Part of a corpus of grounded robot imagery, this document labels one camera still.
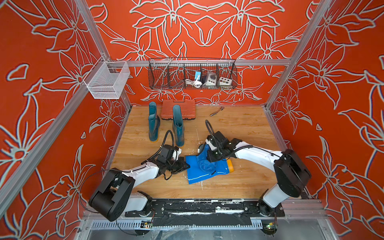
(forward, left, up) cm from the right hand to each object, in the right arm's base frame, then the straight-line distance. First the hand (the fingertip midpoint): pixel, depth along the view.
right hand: (204, 158), depth 85 cm
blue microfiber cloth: (0, +1, 0) cm, 1 cm away
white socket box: (+42, -14, +24) cm, 50 cm away
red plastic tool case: (+43, +11, 0) cm, 44 cm away
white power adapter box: (+40, -4, +27) cm, 49 cm away
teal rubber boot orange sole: (+14, +29, +16) cm, 36 cm away
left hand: (-4, +8, -2) cm, 9 cm away
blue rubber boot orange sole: (-7, +5, -4) cm, 10 cm away
